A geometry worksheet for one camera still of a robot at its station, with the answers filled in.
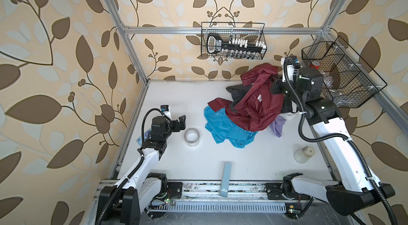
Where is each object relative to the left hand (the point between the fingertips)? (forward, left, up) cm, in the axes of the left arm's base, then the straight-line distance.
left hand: (178, 115), depth 84 cm
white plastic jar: (-17, -64, -8) cm, 67 cm away
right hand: (+5, -44, +26) cm, 51 cm away
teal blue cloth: (+1, -23, -13) cm, 27 cm away
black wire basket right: (+9, -80, +21) cm, 83 cm away
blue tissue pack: (-17, +8, +11) cm, 22 cm away
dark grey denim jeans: (+17, -33, +1) cm, 37 cm away
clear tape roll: (-6, -7, -14) cm, 17 cm away
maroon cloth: (-3, -41, +16) cm, 44 cm away
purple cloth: (0, -56, -7) cm, 56 cm away
